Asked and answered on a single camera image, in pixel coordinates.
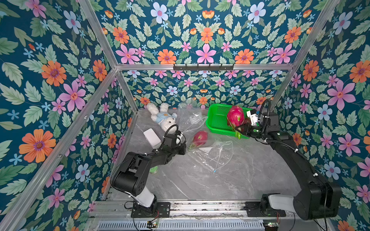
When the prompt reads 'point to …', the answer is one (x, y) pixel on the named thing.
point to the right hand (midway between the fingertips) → (239, 126)
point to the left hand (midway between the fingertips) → (187, 144)
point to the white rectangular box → (152, 138)
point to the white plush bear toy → (162, 116)
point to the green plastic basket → (216, 120)
